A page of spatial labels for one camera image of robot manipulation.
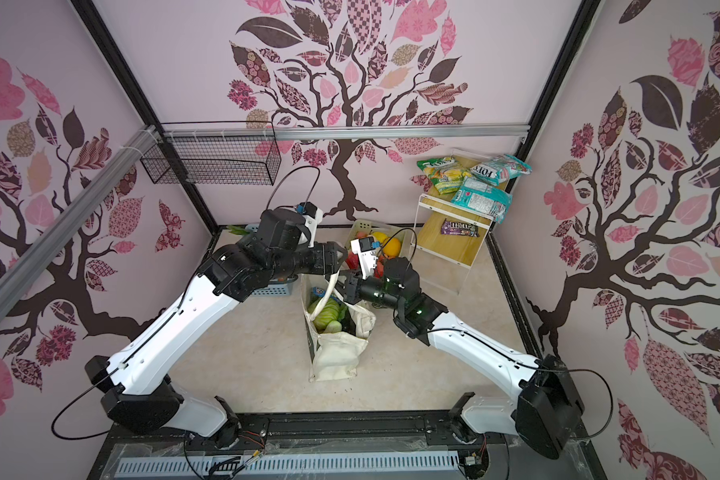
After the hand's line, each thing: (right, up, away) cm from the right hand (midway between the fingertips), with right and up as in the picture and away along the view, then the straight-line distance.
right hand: (328, 274), depth 67 cm
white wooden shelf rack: (+36, +10, +28) cm, 46 cm away
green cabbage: (-2, -13, +16) cm, 21 cm away
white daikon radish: (0, -16, +14) cm, 21 cm away
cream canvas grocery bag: (+1, -21, +5) cm, 21 cm away
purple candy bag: (+39, +13, +29) cm, 50 cm away
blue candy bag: (-6, -7, +23) cm, 25 cm away
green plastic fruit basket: (+14, +12, +44) cm, 48 cm away
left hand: (+2, +4, 0) cm, 4 cm away
